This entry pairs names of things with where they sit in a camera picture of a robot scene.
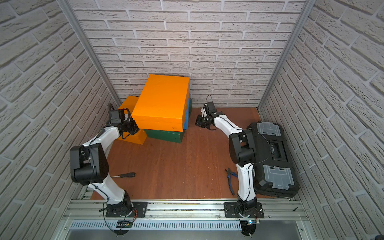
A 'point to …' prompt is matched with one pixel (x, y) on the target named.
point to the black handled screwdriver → (125, 175)
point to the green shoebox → (174, 136)
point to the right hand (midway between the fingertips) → (198, 122)
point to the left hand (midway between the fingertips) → (145, 119)
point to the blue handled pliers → (228, 176)
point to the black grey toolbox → (274, 173)
